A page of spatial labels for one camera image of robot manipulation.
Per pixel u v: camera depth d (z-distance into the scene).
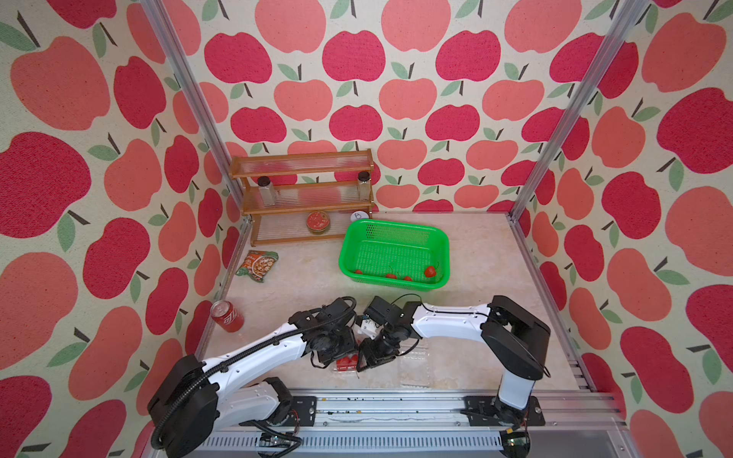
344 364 0.80
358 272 1.01
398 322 0.65
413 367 0.83
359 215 1.12
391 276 0.98
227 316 0.82
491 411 0.73
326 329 0.64
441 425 0.74
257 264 1.03
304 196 1.19
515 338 0.48
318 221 1.14
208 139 0.95
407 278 0.99
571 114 0.89
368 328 0.80
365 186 1.01
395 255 1.08
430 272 1.00
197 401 0.40
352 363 0.80
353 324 0.68
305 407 0.75
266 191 0.99
